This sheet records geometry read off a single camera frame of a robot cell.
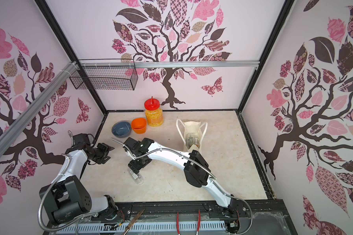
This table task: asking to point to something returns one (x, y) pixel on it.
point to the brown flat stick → (134, 221)
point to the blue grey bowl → (121, 129)
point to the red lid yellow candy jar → (154, 112)
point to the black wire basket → (107, 74)
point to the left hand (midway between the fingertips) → (113, 153)
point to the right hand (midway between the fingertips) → (137, 165)
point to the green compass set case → (192, 139)
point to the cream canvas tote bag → (193, 127)
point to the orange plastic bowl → (138, 125)
